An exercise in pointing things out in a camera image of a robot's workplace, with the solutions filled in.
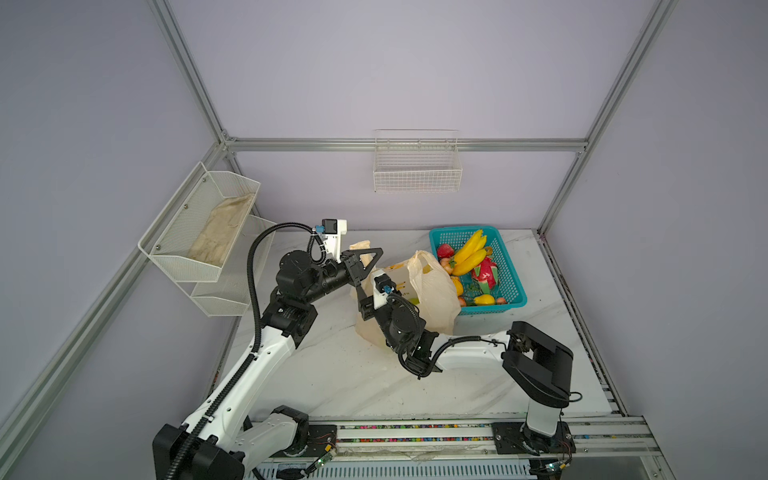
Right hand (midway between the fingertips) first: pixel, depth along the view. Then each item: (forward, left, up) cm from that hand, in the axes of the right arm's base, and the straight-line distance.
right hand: (364, 276), depth 75 cm
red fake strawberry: (+25, -25, -18) cm, 40 cm away
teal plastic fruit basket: (+11, -45, -20) cm, 51 cm away
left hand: (-2, -5, +12) cm, 13 cm away
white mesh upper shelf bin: (+9, +46, +6) cm, 47 cm away
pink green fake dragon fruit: (+15, -38, -19) cm, 45 cm away
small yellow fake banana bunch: (+20, -33, -14) cm, 41 cm away
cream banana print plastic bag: (-6, -13, +8) cm, 16 cm away
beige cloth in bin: (+7, +40, +6) cm, 41 cm away
